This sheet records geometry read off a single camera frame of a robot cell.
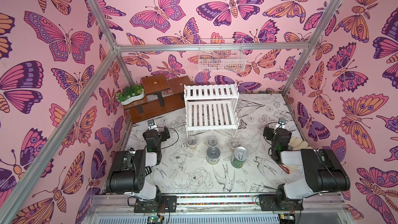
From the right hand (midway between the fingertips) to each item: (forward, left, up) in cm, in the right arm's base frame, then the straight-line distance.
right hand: (274, 126), depth 92 cm
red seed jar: (-10, +24, -2) cm, 26 cm away
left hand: (-1, +69, 0) cm, 69 cm away
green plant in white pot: (+12, +86, +14) cm, 88 cm away
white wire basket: (+41, +29, +18) cm, 53 cm away
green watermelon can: (-19, +23, +4) cm, 30 cm away
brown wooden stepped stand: (+22, +71, +2) cm, 75 cm away
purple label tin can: (-19, +37, 0) cm, 41 cm away
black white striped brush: (-25, +72, -7) cm, 76 cm away
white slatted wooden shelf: (+11, +38, +4) cm, 39 cm away
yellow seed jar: (-10, +49, -3) cm, 50 cm away
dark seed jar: (-9, +37, -3) cm, 38 cm away
